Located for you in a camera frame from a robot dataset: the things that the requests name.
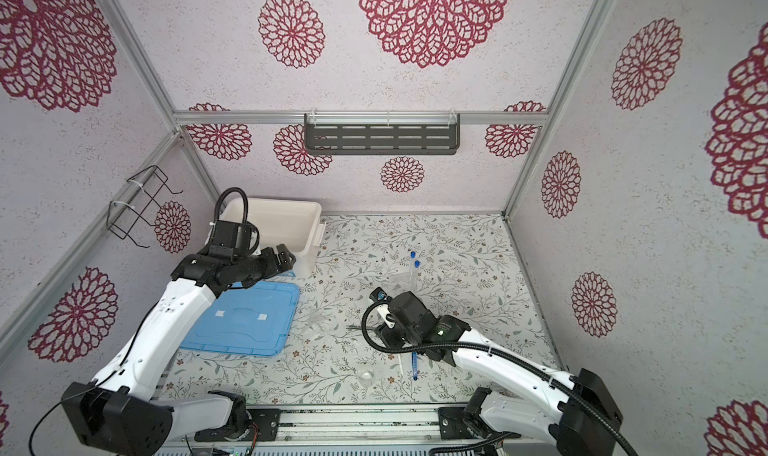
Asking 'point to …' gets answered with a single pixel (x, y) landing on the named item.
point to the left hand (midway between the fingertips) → (282, 268)
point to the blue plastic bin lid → (254, 319)
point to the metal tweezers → (355, 327)
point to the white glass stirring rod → (401, 364)
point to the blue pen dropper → (415, 366)
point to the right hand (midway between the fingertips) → (381, 321)
